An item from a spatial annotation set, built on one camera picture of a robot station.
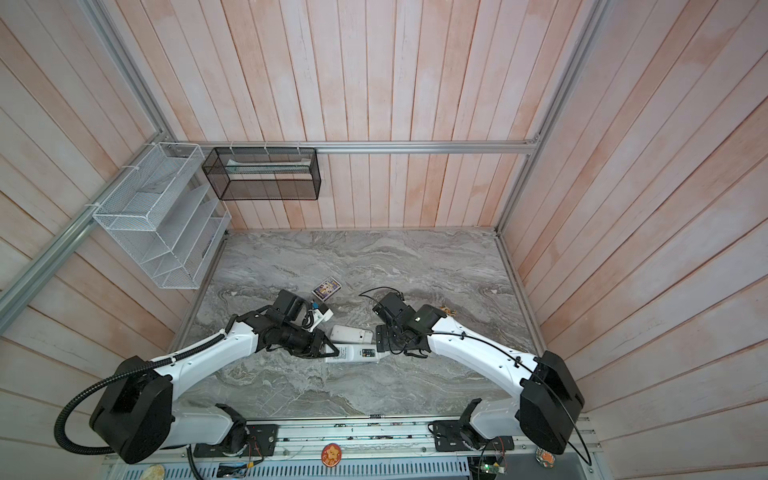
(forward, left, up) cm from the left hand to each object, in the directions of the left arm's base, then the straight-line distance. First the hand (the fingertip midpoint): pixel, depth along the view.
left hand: (332, 360), depth 78 cm
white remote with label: (+3, -6, -3) cm, 7 cm away
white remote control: (+11, -4, -7) cm, 13 cm away
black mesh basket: (+62, +29, +15) cm, 70 cm away
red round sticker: (-20, -1, -8) cm, 22 cm away
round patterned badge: (-21, -53, -8) cm, 57 cm away
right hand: (+6, -16, 0) cm, 17 cm away
